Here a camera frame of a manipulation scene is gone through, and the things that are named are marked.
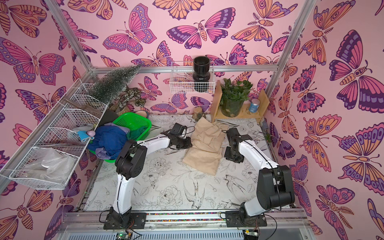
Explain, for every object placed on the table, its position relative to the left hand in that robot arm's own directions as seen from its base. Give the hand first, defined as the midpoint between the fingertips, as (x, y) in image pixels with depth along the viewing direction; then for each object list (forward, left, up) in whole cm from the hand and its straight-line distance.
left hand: (196, 144), depth 99 cm
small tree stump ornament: (+26, -2, +3) cm, 26 cm away
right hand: (-13, -20, +4) cm, 24 cm away
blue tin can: (+27, -42, +10) cm, 51 cm away
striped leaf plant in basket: (+24, +45, +21) cm, 55 cm away
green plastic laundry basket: (+20, +49, +3) cm, 53 cm away
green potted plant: (+22, -24, +24) cm, 40 cm away
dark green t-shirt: (+5, +42, +3) cm, 43 cm away
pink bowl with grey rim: (+31, +43, -2) cm, 53 cm away
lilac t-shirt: (-11, +55, +8) cm, 57 cm away
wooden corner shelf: (+21, -15, +8) cm, 26 cm away
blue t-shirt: (-2, +52, +10) cm, 53 cm away
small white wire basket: (+35, +10, +24) cm, 44 cm away
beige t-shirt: (+5, -8, -2) cm, 9 cm away
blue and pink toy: (-15, +51, +29) cm, 60 cm away
